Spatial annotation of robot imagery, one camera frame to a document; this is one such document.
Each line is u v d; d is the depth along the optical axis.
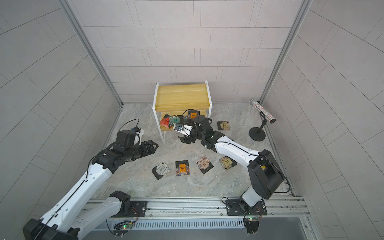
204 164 0.85
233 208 0.71
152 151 0.66
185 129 0.67
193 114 0.89
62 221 0.37
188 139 0.71
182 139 0.71
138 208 0.71
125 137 0.55
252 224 0.69
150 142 0.68
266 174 0.43
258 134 0.97
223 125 1.02
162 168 0.83
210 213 0.71
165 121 0.86
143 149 0.65
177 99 0.76
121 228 0.65
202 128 0.62
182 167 0.84
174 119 0.87
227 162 0.86
